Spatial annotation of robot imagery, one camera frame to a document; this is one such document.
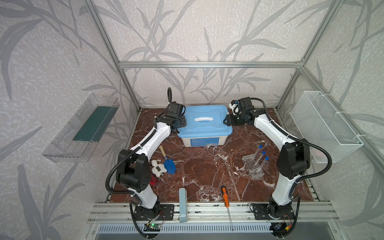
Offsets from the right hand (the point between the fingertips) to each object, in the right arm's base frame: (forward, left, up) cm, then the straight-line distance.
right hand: (226, 117), depth 91 cm
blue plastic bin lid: (-2, +14, -1) cm, 14 cm away
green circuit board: (-54, +40, -19) cm, 70 cm away
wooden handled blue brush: (-23, +36, -17) cm, 46 cm away
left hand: (-1, +26, +2) cm, 26 cm away
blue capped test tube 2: (-15, -25, -18) cm, 34 cm away
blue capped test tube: (-11, -23, -18) cm, 32 cm away
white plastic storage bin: (-12, +22, -10) cm, 27 cm away
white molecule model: (-27, +41, -13) cm, 51 cm away
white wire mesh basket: (-17, -37, +18) cm, 45 cm away
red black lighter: (-34, +42, -14) cm, 56 cm away
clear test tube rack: (-25, -15, -16) cm, 34 cm away
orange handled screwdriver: (-44, +3, -15) cm, 46 cm away
